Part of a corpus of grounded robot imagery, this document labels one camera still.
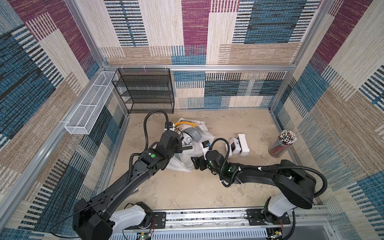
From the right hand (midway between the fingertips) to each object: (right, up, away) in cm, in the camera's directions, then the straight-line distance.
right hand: (199, 156), depth 87 cm
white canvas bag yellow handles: (-10, -4, +4) cm, 11 cm away
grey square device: (-2, +12, +6) cm, 14 cm away
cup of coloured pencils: (+47, +11, -4) cm, 48 cm away
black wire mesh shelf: (-38, +43, +24) cm, 63 cm away
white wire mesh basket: (-54, +21, -17) cm, 60 cm away
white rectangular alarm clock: (+28, +3, +5) cm, 29 cm away
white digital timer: (-7, +3, +11) cm, 13 cm away
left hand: (-11, +11, -9) cm, 18 cm away
